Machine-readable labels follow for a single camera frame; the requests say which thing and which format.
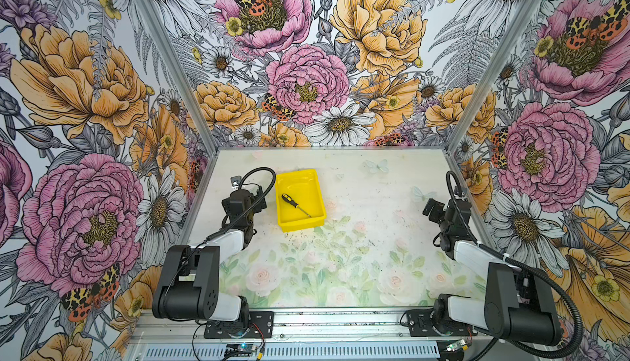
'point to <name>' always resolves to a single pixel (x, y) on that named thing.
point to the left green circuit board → (241, 347)
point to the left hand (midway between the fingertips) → (246, 200)
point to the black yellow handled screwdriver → (289, 199)
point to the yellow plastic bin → (303, 187)
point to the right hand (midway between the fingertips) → (441, 209)
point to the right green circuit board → (456, 345)
